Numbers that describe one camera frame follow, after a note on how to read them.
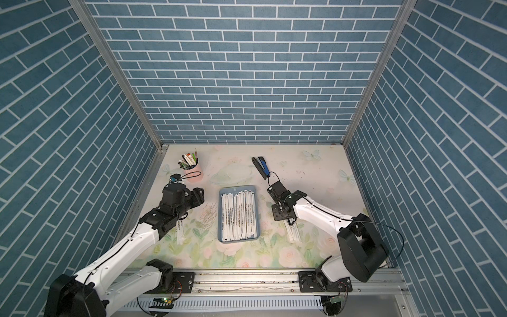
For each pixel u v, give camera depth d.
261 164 1.09
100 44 0.79
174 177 0.73
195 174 0.65
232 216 0.91
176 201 0.62
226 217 0.91
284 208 0.62
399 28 0.76
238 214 0.91
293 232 0.86
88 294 0.38
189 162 0.99
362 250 0.43
